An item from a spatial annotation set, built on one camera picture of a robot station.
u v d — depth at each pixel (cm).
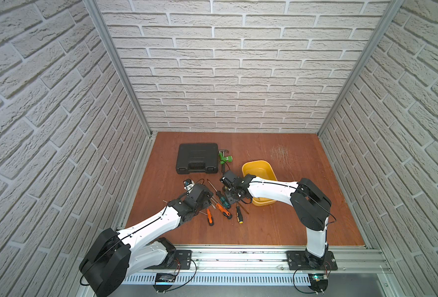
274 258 76
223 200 88
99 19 73
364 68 86
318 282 71
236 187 68
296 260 74
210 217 83
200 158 98
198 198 65
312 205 49
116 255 40
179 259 74
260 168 100
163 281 71
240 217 83
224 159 103
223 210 85
